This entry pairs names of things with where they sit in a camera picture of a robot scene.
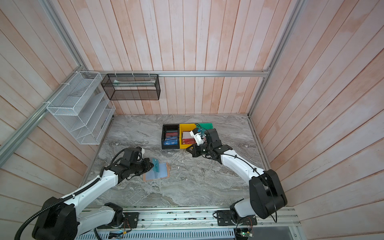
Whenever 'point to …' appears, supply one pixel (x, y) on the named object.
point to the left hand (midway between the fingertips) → (154, 167)
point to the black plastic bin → (170, 127)
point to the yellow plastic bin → (185, 127)
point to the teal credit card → (156, 168)
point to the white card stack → (187, 138)
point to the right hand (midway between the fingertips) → (187, 149)
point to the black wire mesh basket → (132, 86)
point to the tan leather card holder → (164, 170)
